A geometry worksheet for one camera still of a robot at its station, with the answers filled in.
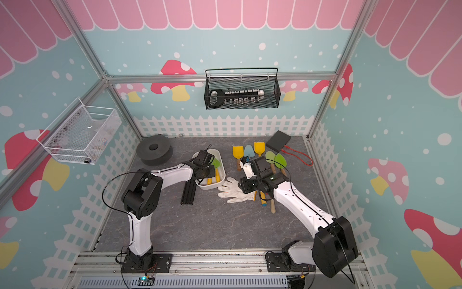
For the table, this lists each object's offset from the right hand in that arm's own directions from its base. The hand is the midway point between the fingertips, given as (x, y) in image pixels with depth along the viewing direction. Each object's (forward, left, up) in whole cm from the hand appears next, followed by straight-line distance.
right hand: (243, 182), depth 83 cm
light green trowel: (+29, -18, -15) cm, 37 cm away
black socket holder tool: (+36, +11, +21) cm, 43 cm away
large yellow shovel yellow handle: (-1, -10, -13) cm, 16 cm away
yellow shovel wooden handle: (+18, +2, -12) cm, 22 cm away
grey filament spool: (+28, +52, -7) cm, 59 cm away
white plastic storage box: (+3, +20, -5) cm, 21 cm away
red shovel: (-6, -15, -12) cm, 20 cm away
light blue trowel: (+31, -5, -14) cm, 35 cm away
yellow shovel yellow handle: (+33, -12, -13) cm, 37 cm away
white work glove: (+3, +5, -13) cm, 15 cm away
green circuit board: (-36, +41, -16) cm, 56 cm away
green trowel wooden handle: (+25, -23, -14) cm, 37 cm away
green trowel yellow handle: (+12, +14, -11) cm, 21 cm away
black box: (+40, -24, -14) cm, 49 cm away
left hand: (+14, +17, -12) cm, 25 cm away
